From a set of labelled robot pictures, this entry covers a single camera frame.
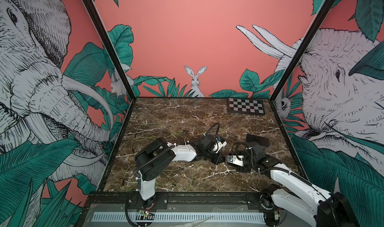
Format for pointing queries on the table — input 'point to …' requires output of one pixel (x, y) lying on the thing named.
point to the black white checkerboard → (245, 105)
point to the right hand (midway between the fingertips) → (235, 155)
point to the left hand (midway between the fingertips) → (226, 159)
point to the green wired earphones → (166, 174)
